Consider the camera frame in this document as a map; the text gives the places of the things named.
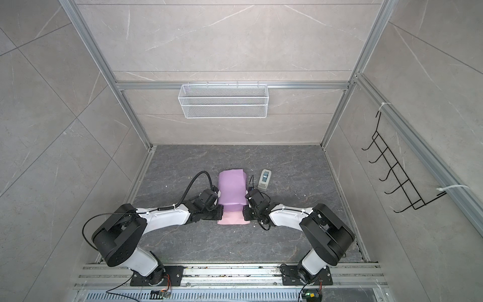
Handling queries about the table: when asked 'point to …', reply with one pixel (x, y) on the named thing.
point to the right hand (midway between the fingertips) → (245, 210)
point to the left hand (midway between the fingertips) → (224, 208)
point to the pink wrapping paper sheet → (232, 188)
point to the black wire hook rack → (414, 197)
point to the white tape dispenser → (264, 180)
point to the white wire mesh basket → (223, 101)
